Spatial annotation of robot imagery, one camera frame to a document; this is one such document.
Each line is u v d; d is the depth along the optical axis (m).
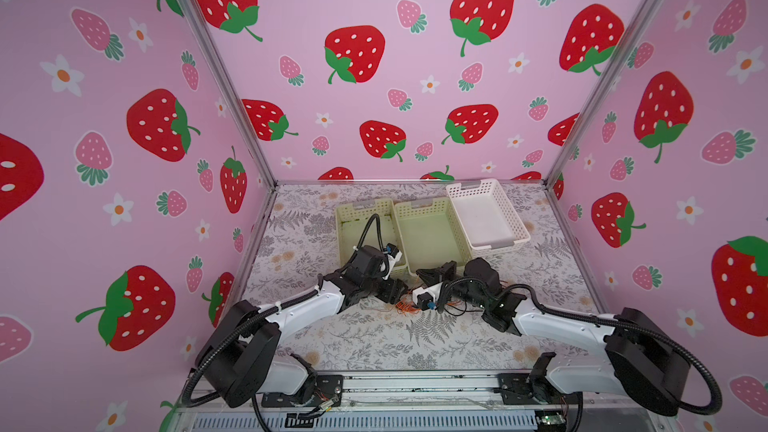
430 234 1.07
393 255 0.78
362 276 0.67
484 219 1.07
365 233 0.69
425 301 0.66
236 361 0.42
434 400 0.73
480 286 0.60
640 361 0.42
